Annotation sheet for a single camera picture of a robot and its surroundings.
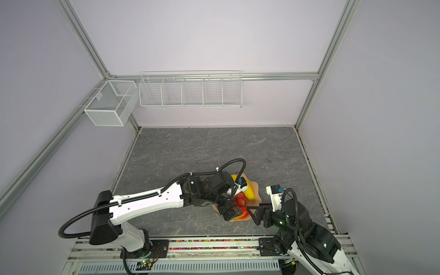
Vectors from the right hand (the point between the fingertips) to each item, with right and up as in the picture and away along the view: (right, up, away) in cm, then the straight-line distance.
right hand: (254, 208), depth 67 cm
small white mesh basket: (-76, +48, +29) cm, 95 cm away
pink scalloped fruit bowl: (-15, +2, -5) cm, 16 cm away
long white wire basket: (-32, +58, +32) cm, 74 cm away
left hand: (-8, 0, +1) cm, 8 cm away
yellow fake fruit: (0, +2, +15) cm, 15 cm away
